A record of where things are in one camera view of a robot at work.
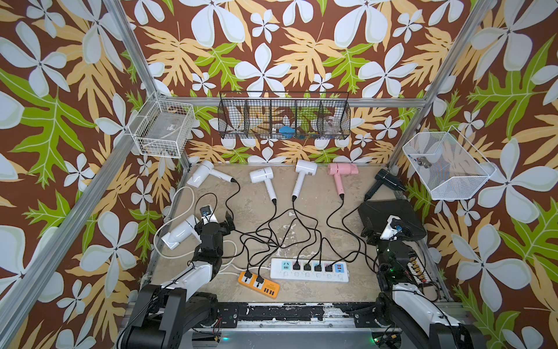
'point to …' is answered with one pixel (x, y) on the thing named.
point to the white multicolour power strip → (309, 270)
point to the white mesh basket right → (449, 166)
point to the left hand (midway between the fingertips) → (216, 214)
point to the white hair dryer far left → (205, 169)
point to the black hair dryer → (389, 179)
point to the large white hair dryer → (174, 238)
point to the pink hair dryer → (341, 169)
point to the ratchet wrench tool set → (420, 275)
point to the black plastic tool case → (373, 215)
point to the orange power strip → (266, 288)
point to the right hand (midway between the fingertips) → (377, 221)
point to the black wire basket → (284, 115)
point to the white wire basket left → (162, 129)
